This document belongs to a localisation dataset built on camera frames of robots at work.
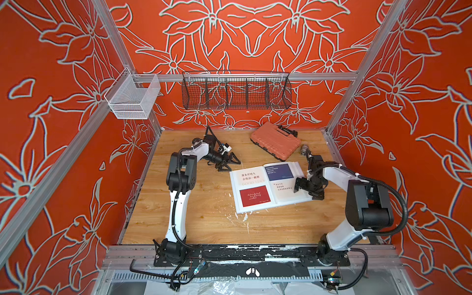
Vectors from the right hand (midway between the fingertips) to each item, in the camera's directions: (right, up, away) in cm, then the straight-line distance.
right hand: (302, 191), depth 91 cm
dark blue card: (-10, +9, +7) cm, 15 cm away
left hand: (-35, +13, +8) cm, 38 cm away
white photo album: (-17, +2, +2) cm, 18 cm away
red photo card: (-24, -2, -1) cm, 24 cm away
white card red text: (-25, +7, +6) cm, 27 cm away
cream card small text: (-10, 0, -1) cm, 10 cm away
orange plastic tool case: (-8, +26, +17) cm, 32 cm away
